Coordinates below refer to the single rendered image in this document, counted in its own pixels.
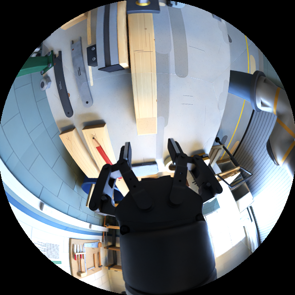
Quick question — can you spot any grey ribbed floor mat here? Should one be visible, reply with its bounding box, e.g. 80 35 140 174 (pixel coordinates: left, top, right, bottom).
232 110 294 232

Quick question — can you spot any red pencil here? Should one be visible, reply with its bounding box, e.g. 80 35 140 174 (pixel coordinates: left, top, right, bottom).
92 136 114 166

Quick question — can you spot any white wall poster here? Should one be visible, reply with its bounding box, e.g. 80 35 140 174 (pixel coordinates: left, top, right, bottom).
34 240 62 265

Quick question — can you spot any dark curved flat wrench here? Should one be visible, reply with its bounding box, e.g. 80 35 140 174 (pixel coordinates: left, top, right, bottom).
53 50 74 118

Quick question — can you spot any green machine stand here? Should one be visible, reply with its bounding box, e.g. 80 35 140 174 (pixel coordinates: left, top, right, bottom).
16 50 55 78

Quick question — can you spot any wooden shelf unit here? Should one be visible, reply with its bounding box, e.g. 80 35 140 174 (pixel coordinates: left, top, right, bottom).
102 214 123 272

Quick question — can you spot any dark hold-down foot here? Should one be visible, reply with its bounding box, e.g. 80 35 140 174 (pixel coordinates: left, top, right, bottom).
126 0 161 14

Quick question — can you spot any pale wooden board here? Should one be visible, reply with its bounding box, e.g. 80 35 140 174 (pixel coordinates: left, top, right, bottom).
81 123 118 167
59 127 100 180

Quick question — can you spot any grey flat steel wrench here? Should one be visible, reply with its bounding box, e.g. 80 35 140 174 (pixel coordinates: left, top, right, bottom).
70 36 94 108

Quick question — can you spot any grey router table fence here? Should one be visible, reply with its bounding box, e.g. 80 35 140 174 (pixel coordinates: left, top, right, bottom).
95 1 130 72

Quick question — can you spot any long maple setup bar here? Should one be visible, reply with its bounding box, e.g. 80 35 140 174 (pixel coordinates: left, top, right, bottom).
127 12 159 136

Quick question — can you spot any dark stop block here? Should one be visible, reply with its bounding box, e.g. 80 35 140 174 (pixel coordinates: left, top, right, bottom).
86 44 99 67

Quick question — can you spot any wooden tool board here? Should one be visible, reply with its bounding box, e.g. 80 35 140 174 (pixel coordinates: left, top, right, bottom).
68 237 103 279

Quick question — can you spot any wooden trolley with black frame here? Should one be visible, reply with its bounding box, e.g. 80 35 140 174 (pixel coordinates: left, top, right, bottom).
208 137 253 190

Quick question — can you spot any thin wooden strip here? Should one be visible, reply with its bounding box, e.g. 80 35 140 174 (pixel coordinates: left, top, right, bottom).
86 10 93 46

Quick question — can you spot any grey metal nut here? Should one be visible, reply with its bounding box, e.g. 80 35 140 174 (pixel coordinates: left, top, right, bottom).
39 75 52 91

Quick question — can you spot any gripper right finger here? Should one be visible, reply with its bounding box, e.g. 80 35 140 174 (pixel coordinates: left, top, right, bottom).
167 138 223 206

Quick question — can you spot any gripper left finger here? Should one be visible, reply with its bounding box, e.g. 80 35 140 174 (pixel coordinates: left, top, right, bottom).
88 141 141 213

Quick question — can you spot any grey rectangular block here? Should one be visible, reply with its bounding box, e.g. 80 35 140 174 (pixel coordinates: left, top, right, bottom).
132 161 160 177

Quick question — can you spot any white tape roll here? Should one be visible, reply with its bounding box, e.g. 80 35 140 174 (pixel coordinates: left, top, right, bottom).
164 156 179 172

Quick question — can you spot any pale wooden batten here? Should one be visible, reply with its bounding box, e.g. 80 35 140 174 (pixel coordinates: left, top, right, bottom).
61 12 88 31

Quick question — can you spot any blue bin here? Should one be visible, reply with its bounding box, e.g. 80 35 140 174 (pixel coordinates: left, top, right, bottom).
81 176 121 201

